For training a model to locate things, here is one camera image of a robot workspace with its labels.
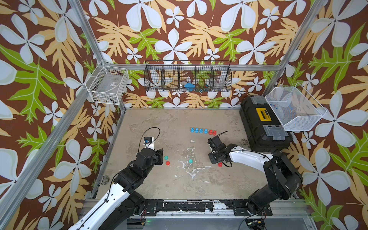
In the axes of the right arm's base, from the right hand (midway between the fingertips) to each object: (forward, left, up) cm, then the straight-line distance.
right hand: (212, 156), depth 92 cm
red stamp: (+18, -1, +1) cm, 18 cm away
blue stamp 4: (+19, +2, +2) cm, 19 cm away
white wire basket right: (+17, -47, +26) cm, 57 cm away
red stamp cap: (-4, +29, -1) cm, 29 cm away
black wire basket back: (+47, +14, +30) cm, 57 cm away
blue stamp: (+21, +12, +1) cm, 24 cm away
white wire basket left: (+32, +65, +34) cm, 80 cm away
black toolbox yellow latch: (+10, -30, +16) cm, 35 cm away
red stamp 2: (+18, -4, +1) cm, 18 cm away
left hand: (-4, +31, +18) cm, 36 cm away
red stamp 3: (-6, -4, 0) cm, 7 cm away
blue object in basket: (+38, +14, +27) cm, 49 cm away
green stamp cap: (0, +30, -1) cm, 30 cm away
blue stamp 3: (+20, +6, +1) cm, 21 cm away
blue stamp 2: (+20, +9, +2) cm, 22 cm away
